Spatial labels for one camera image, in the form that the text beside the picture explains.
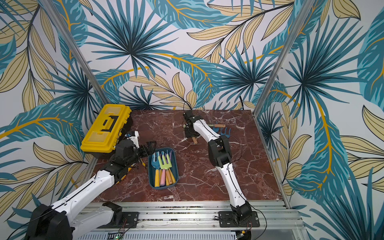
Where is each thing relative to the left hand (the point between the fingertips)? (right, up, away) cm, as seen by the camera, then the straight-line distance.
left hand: (150, 145), depth 82 cm
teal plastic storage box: (+12, -14, +8) cm, 21 cm away
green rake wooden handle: (+41, +11, +24) cm, 49 cm away
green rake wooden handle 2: (+25, +1, +21) cm, 32 cm away
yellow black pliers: (-7, -12, +7) cm, 15 cm away
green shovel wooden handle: (+8, -12, +5) cm, 15 cm away
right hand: (+23, +5, +24) cm, 34 cm away
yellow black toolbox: (-28, +3, +1) cm, 28 cm away
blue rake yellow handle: (+2, -12, +5) cm, 13 cm away
